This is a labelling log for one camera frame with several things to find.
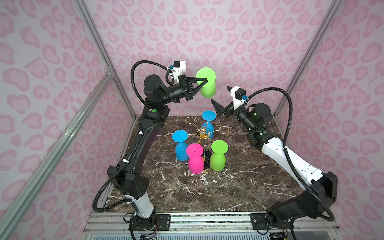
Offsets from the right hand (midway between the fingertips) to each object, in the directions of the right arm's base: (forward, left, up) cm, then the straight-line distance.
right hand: (221, 91), depth 63 cm
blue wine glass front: (-11, +19, -18) cm, 28 cm away
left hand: (-5, +6, +9) cm, 12 cm away
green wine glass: (-18, +1, -26) cm, 31 cm away
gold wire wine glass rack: (-9, +7, -19) cm, 22 cm away
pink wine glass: (-20, +11, -25) cm, 34 cm away
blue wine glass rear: (+3, +6, -17) cm, 19 cm away
